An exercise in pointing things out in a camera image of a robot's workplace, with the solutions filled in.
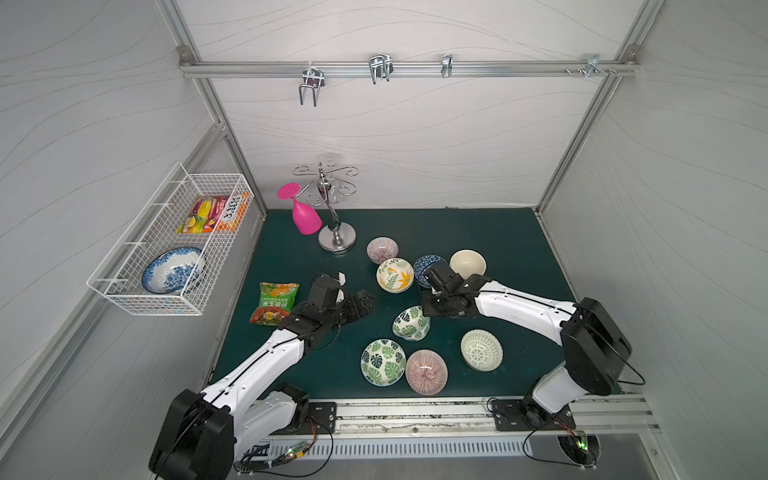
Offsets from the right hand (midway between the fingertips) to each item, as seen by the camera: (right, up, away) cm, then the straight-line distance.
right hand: (423, 306), depth 87 cm
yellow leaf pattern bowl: (-8, +8, +11) cm, 16 cm away
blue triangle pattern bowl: (+1, +11, +10) cm, 15 cm away
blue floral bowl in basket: (-57, +13, -24) cm, 64 cm away
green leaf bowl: (-3, -6, +2) cm, 7 cm away
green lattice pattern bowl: (+16, -12, -3) cm, 21 cm away
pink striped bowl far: (-13, +16, +18) cm, 28 cm away
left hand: (-16, +1, -5) cm, 17 cm away
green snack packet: (-45, +1, +3) cm, 45 cm away
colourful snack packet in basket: (-53, +27, -14) cm, 61 cm away
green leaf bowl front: (-12, -14, -5) cm, 19 cm away
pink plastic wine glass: (-37, +26, +7) cm, 45 cm away
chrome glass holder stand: (-30, +21, +23) cm, 43 cm away
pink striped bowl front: (0, -16, -7) cm, 18 cm away
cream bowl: (+16, +12, +11) cm, 23 cm away
